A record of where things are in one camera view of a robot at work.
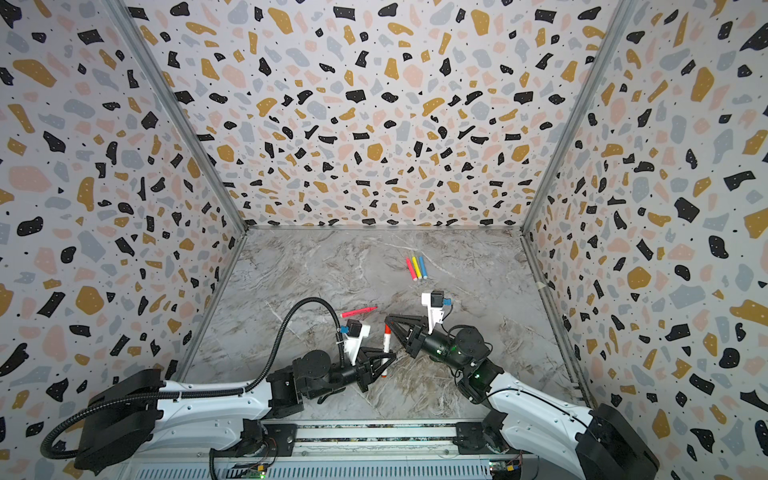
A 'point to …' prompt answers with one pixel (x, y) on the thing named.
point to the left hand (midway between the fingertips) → (394, 353)
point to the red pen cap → (388, 330)
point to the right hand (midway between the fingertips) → (384, 322)
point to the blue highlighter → (423, 268)
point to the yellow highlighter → (416, 267)
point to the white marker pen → (387, 342)
